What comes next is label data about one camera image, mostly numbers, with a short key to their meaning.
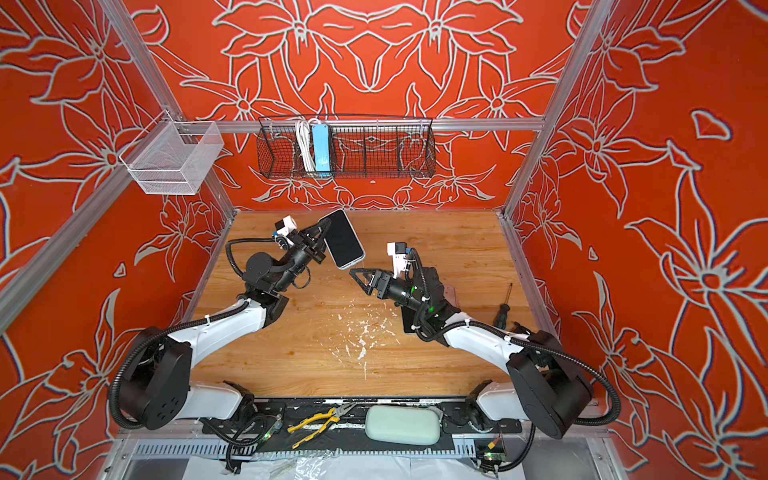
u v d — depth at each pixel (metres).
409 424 0.70
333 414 0.73
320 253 0.69
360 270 0.69
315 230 0.70
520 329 0.85
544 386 0.41
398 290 0.67
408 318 0.89
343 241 0.66
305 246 0.65
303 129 0.87
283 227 0.71
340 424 0.73
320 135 0.90
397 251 0.70
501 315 0.89
